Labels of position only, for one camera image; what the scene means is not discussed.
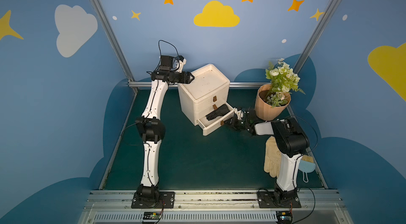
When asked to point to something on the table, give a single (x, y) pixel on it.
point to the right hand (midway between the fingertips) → (226, 121)
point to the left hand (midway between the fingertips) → (189, 74)
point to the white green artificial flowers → (283, 81)
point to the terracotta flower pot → (270, 104)
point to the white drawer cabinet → (208, 81)
